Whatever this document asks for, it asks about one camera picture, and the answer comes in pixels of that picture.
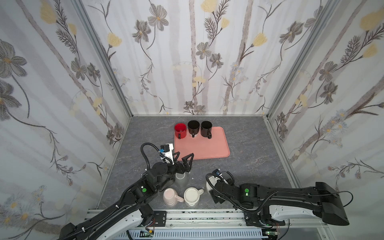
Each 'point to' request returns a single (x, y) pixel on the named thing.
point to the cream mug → (191, 195)
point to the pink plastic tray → (203, 147)
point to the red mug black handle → (180, 130)
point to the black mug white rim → (206, 128)
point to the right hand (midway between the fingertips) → (211, 186)
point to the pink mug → (170, 197)
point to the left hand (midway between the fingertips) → (185, 151)
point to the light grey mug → (181, 180)
